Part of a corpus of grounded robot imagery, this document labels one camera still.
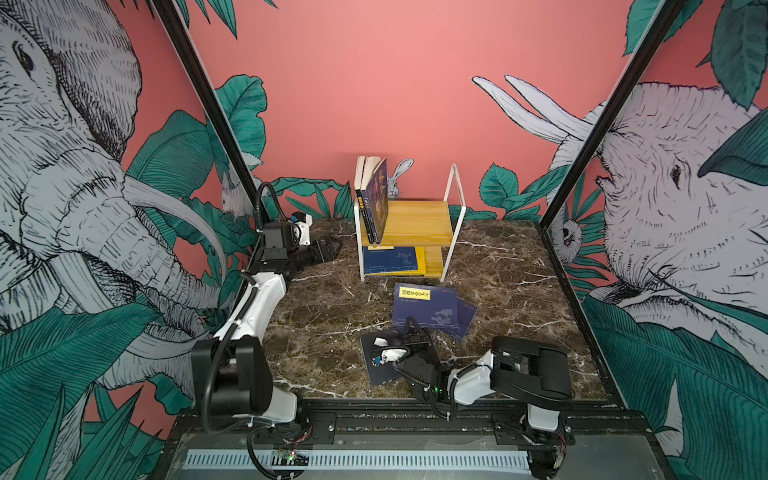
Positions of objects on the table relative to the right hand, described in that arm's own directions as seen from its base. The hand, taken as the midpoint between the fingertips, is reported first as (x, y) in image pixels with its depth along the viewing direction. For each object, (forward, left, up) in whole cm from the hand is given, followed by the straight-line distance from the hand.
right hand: (412, 316), depth 80 cm
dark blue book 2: (+8, -18, -14) cm, 24 cm away
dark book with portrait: (+26, +10, +20) cm, 34 cm away
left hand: (+18, +24, +11) cm, 32 cm away
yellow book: (+24, -4, -7) cm, 25 cm away
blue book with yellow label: (+24, +10, -5) cm, 26 cm away
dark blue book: (+5, -7, -3) cm, 9 cm away
